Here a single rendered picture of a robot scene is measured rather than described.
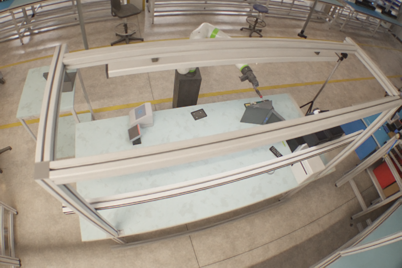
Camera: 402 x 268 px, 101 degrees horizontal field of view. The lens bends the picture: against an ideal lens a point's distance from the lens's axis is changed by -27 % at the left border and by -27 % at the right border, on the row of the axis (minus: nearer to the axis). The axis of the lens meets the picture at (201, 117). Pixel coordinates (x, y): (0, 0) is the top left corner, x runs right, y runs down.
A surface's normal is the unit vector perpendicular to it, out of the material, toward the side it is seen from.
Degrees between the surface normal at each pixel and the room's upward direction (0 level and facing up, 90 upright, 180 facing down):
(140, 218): 0
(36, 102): 0
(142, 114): 30
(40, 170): 0
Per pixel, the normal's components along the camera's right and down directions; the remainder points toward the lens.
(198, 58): 0.15, -0.60
